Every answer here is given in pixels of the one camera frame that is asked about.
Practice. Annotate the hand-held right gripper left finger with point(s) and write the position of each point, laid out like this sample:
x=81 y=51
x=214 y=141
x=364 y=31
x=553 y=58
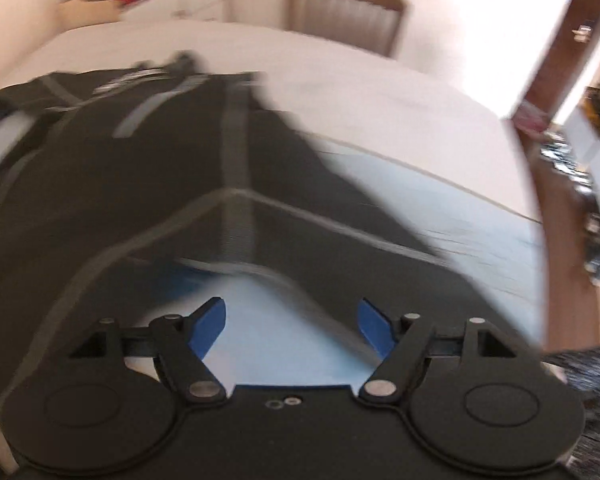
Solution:
x=207 y=325

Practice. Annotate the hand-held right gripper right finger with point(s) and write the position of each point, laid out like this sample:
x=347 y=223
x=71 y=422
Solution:
x=375 y=327

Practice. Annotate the dark garment with grey seams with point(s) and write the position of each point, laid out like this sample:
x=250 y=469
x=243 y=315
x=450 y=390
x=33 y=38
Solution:
x=180 y=160

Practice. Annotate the person's right forearm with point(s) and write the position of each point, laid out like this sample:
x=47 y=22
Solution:
x=590 y=400

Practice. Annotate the table with white cloth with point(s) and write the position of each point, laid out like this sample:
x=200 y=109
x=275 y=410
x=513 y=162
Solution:
x=380 y=110

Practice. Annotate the pile of shoes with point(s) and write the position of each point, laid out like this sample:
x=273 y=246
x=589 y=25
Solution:
x=567 y=155

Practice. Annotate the red patterned rug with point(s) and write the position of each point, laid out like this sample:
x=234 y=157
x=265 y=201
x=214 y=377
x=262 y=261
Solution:
x=530 y=117

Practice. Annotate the yellow woven bag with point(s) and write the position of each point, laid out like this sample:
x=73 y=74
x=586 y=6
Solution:
x=599 y=110

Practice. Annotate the wooden chair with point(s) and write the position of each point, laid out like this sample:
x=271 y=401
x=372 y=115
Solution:
x=345 y=15

